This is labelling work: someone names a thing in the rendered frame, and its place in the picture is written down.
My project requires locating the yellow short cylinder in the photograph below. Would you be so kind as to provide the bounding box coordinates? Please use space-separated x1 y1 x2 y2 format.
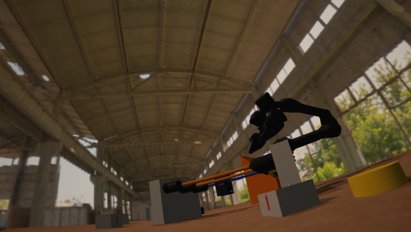
347 161 409 198

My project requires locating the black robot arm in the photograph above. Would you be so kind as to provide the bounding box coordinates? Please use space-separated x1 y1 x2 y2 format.
249 92 341 151

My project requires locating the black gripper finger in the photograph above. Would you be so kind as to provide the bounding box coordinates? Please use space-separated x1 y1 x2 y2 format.
259 120 280 144
248 137 263 154

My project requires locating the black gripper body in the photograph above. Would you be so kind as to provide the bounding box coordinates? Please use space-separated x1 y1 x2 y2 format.
252 114 284 146

